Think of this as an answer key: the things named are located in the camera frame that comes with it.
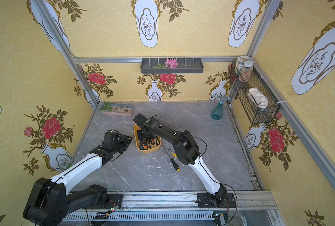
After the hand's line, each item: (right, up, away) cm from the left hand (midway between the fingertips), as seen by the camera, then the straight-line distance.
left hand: (128, 137), depth 88 cm
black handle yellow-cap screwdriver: (+28, -15, -1) cm, 32 cm away
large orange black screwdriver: (+10, -4, +3) cm, 11 cm away
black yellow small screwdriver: (+18, -4, +7) cm, 20 cm away
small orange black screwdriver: (+15, -3, +7) cm, 16 cm away
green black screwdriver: (+7, -5, +5) cm, 10 cm away
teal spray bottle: (+63, +16, +20) cm, 68 cm away
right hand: (+10, +1, +9) cm, 13 cm away
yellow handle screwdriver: (+29, -11, +2) cm, 31 cm away
